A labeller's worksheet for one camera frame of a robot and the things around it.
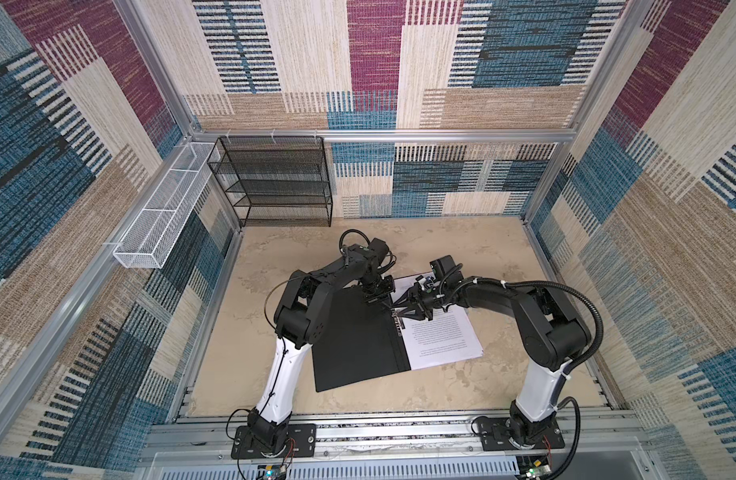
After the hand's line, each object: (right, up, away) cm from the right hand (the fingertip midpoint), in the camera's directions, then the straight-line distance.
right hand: (395, 311), depth 88 cm
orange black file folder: (-8, -10, +2) cm, 13 cm away
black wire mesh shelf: (-41, +43, +21) cm, 63 cm away
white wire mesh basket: (-73, +28, +9) cm, 79 cm away
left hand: (+1, +2, +8) cm, 8 cm away
